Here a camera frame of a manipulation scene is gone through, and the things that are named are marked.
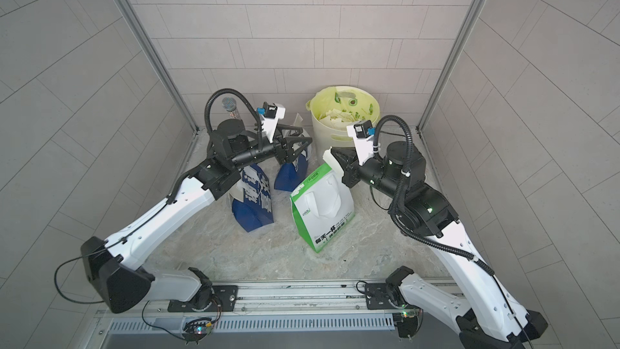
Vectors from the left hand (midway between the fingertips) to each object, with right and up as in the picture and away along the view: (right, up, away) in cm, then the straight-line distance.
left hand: (310, 136), depth 62 cm
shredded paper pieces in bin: (+9, +8, +30) cm, 32 cm away
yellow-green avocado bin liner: (+14, +17, +34) cm, 40 cm away
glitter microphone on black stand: (-29, +12, +20) cm, 37 cm away
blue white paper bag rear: (-7, -14, +23) cm, 28 cm away
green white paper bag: (+3, -21, +12) cm, 24 cm away
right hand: (+5, -4, -5) cm, 8 cm away
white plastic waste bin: (+4, +1, +20) cm, 20 cm away
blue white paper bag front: (-19, -19, +14) cm, 31 cm away
